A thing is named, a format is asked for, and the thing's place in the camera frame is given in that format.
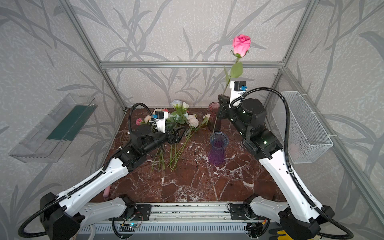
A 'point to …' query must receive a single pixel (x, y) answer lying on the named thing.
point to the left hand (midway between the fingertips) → (183, 122)
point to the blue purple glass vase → (218, 141)
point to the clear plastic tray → (49, 140)
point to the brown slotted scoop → (125, 136)
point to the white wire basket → (308, 138)
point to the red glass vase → (214, 123)
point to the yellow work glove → (286, 237)
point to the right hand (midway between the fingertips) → (219, 91)
